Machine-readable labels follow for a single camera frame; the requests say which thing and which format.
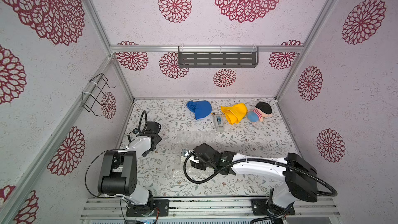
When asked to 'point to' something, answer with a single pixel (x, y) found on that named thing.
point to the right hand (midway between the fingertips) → (192, 153)
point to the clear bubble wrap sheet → (189, 140)
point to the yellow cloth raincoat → (235, 113)
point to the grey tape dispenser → (218, 122)
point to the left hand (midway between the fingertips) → (151, 143)
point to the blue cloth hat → (201, 108)
